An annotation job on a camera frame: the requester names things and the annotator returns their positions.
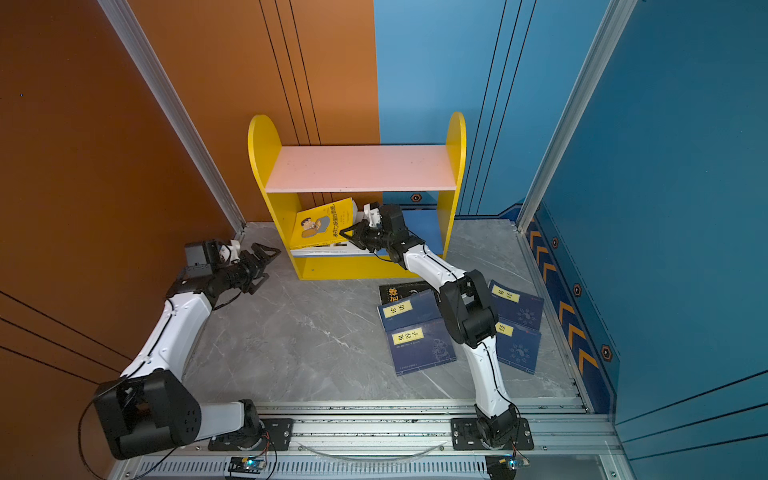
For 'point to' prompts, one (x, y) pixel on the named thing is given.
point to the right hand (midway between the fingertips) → (338, 235)
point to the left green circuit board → (246, 464)
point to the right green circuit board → (504, 467)
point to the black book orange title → (395, 292)
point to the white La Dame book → (347, 249)
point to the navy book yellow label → (420, 345)
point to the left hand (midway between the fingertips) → (275, 258)
